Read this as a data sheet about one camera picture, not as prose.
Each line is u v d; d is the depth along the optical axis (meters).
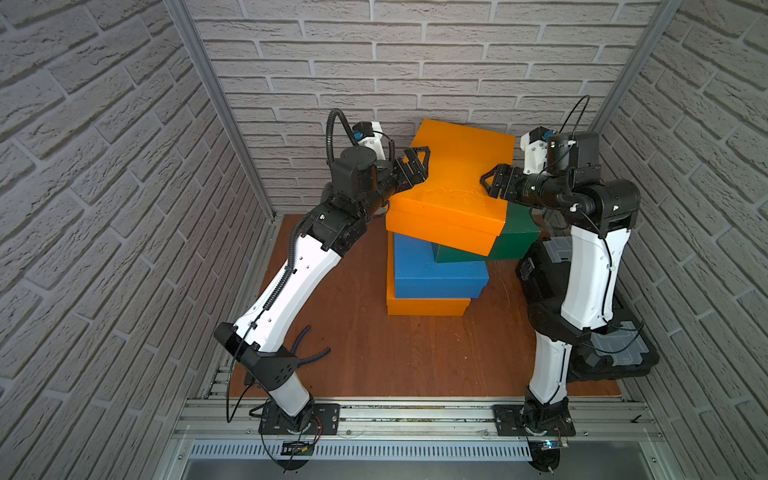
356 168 0.43
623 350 0.53
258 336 0.41
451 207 0.58
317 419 0.73
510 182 0.54
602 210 0.39
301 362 0.81
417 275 0.73
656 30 0.71
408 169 0.53
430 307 0.89
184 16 0.70
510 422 0.74
